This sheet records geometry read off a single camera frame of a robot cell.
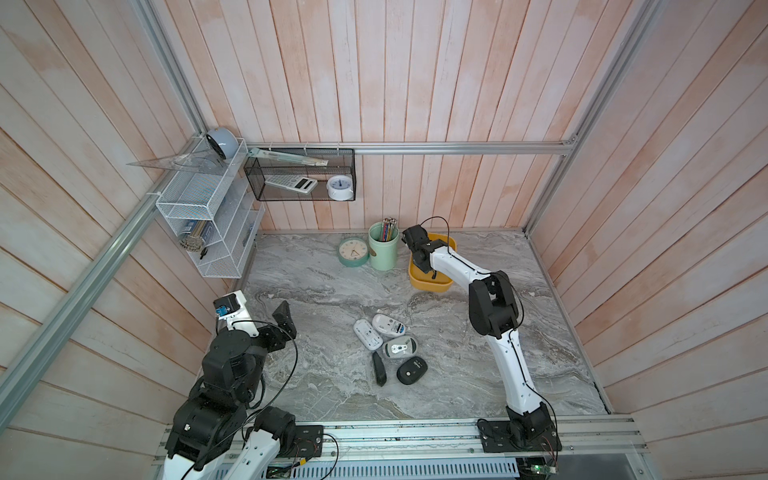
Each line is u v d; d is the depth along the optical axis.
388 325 0.91
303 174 1.04
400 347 0.86
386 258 1.06
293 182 0.98
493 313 0.63
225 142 0.84
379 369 0.80
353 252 1.11
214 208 0.74
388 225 0.98
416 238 0.86
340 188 0.95
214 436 0.40
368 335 0.90
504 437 0.73
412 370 0.82
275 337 0.55
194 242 0.77
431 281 0.92
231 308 0.50
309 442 0.73
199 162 0.87
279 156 0.92
